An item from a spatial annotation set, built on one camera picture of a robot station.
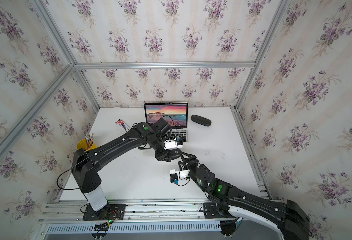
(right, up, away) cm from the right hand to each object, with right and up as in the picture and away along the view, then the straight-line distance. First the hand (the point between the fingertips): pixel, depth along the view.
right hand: (184, 154), depth 74 cm
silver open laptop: (-5, +21, +27) cm, 35 cm away
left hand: (-7, -1, +4) cm, 8 cm away
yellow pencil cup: (-61, +3, +14) cm, 63 cm away
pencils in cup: (-53, +6, +8) cm, 54 cm away
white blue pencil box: (-43, +14, +34) cm, 57 cm away
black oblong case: (+14, +17, +34) cm, 41 cm away
